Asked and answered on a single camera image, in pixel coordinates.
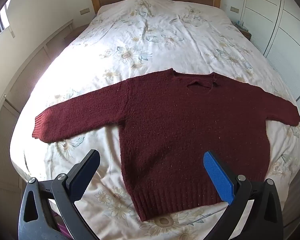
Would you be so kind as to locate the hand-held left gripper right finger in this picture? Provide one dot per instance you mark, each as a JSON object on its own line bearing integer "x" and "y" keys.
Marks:
{"x": 218, "y": 177}

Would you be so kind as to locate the maroon knit sweater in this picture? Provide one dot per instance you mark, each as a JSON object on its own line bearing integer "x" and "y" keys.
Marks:
{"x": 180, "y": 130}

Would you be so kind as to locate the wall switch plate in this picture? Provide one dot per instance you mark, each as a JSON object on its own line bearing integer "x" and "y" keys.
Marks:
{"x": 84, "y": 11}
{"x": 234, "y": 9}

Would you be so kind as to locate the white low wall cabinet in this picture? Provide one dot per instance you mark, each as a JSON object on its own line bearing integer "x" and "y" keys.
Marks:
{"x": 22, "y": 75}

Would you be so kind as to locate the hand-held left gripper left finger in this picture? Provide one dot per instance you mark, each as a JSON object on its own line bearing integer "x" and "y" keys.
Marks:
{"x": 88, "y": 169}

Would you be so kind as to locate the wooden nightstand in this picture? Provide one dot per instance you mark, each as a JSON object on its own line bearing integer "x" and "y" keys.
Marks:
{"x": 245, "y": 33}

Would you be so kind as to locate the white wardrobe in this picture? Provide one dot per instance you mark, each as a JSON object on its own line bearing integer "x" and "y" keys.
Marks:
{"x": 277, "y": 17}

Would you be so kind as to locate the white floral duvet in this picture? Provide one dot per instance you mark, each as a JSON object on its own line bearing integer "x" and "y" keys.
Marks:
{"x": 155, "y": 35}

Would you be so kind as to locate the window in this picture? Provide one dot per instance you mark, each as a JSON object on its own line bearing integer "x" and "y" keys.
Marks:
{"x": 1, "y": 20}

